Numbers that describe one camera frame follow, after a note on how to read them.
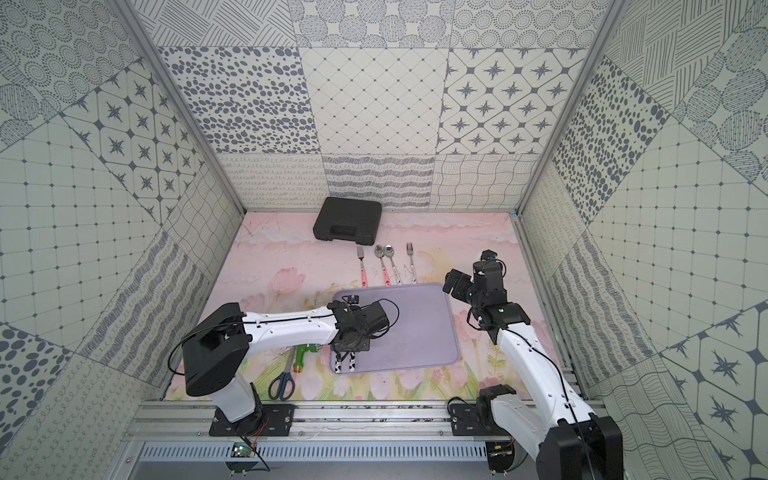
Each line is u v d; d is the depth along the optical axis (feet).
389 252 3.52
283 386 2.62
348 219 3.73
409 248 3.61
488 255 2.38
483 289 2.02
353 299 2.62
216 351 1.47
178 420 2.49
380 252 3.52
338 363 2.68
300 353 2.75
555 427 1.31
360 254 3.52
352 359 2.68
